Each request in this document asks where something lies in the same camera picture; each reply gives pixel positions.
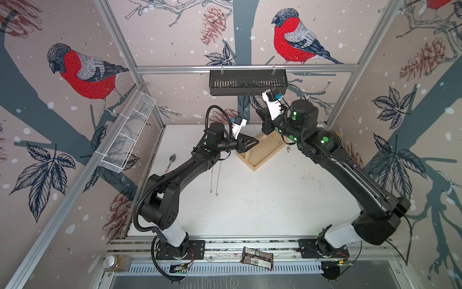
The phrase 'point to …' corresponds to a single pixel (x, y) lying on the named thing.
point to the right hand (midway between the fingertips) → (258, 107)
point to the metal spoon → (172, 158)
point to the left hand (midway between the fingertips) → (259, 139)
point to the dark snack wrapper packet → (263, 259)
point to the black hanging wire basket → (244, 82)
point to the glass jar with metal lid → (118, 262)
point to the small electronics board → (181, 268)
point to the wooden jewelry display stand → (268, 146)
